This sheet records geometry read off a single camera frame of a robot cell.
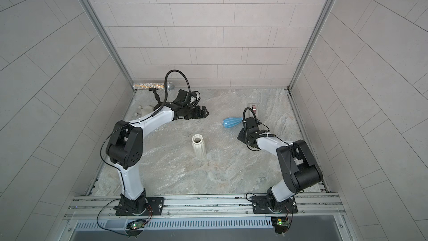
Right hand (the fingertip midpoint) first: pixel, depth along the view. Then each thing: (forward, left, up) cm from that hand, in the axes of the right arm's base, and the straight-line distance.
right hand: (241, 135), depth 94 cm
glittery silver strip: (+20, +49, +25) cm, 58 cm away
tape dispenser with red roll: (+16, -10, +4) cm, 20 cm away
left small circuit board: (-39, +47, +5) cm, 61 cm away
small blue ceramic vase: (+6, +5, +6) cm, 10 cm away
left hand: (+11, +19, +10) cm, 24 cm away
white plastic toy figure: (+19, +57, +6) cm, 60 cm away
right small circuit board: (-41, -11, -1) cm, 43 cm away
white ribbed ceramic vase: (-12, +22, +14) cm, 29 cm away
